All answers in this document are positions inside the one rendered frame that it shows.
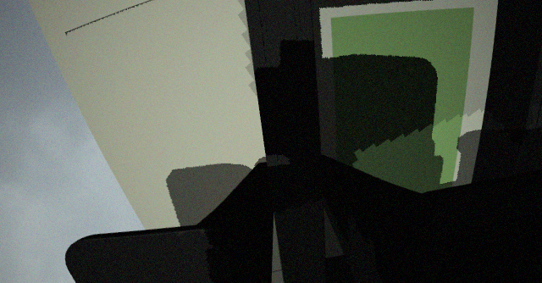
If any grey flat rectangular board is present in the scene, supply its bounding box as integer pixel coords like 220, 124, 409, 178
28, 0, 267, 230

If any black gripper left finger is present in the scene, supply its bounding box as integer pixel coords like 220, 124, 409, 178
65, 162, 274, 283

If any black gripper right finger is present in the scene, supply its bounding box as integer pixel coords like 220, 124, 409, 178
322, 155, 542, 283

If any black picture frame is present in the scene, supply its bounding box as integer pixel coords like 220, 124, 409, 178
245, 0, 542, 283

